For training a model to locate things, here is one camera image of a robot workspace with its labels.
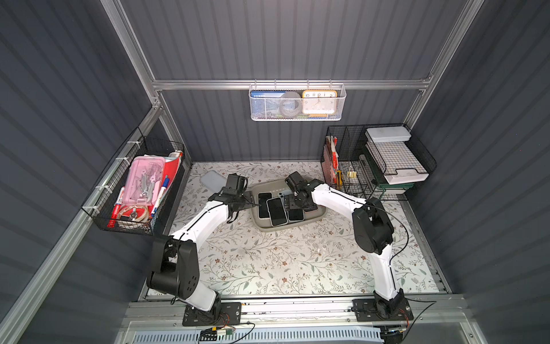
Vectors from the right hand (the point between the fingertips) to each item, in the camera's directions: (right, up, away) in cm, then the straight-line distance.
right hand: (299, 202), depth 98 cm
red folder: (-49, +15, -21) cm, 55 cm away
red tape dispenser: (-54, 0, -31) cm, 63 cm away
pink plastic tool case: (-56, +10, -26) cm, 62 cm away
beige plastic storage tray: (-11, +7, +8) cm, 16 cm away
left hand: (-23, +2, -8) cm, 25 cm away
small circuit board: (-33, -43, -25) cm, 59 cm away
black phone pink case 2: (-2, -5, -4) cm, 7 cm away
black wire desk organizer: (+36, +13, +18) cm, 42 cm away
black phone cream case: (-17, -4, +1) cm, 18 cm away
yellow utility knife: (+22, +9, +11) cm, 26 cm away
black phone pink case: (-10, -4, +1) cm, 11 cm away
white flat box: (+44, +33, +4) cm, 55 cm away
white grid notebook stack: (+44, +19, -4) cm, 48 cm away
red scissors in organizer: (+20, +23, +14) cm, 34 cm away
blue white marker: (-48, +5, -30) cm, 56 cm away
